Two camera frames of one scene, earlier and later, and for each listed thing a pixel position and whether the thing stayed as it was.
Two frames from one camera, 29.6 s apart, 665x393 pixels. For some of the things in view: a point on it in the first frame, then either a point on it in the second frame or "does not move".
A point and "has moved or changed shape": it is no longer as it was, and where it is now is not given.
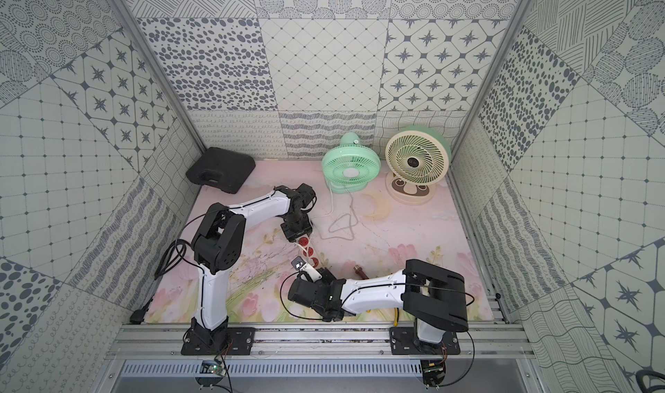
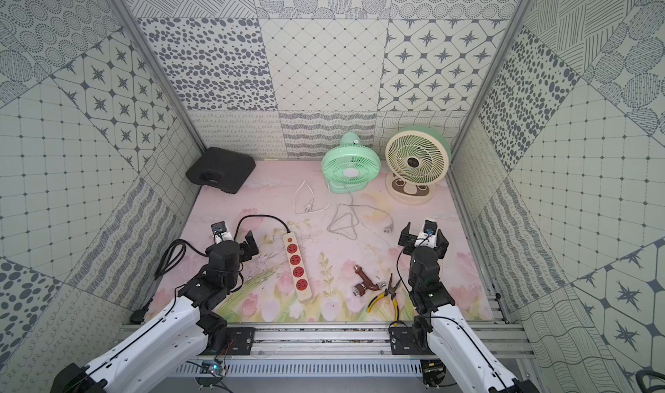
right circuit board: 433,372 does not move
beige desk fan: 416,159 does not move
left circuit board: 210,373 does not move
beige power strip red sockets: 307,250 has moved or changed shape
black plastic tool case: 222,168 does not move
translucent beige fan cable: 350,223 to 388,229
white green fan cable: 344,222 has moved or changed shape
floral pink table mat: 354,234 does not move
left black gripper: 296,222 to 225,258
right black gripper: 326,277 to 407,241
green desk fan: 348,167 does not move
